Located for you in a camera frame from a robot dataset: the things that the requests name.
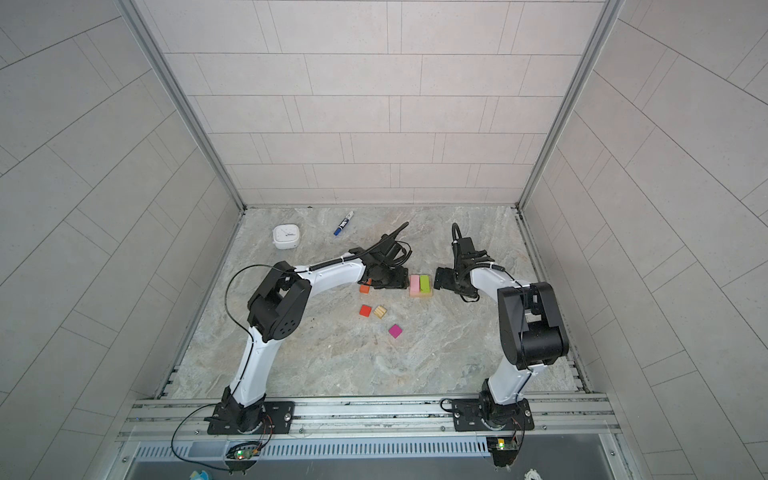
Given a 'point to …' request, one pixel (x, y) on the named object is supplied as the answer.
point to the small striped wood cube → (380, 311)
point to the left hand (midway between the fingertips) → (412, 280)
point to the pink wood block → (414, 284)
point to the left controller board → (244, 452)
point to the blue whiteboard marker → (344, 223)
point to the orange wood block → (365, 289)
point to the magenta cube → (395, 331)
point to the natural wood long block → (421, 295)
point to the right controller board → (503, 449)
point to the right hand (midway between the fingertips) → (447, 283)
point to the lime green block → (425, 284)
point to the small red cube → (365, 310)
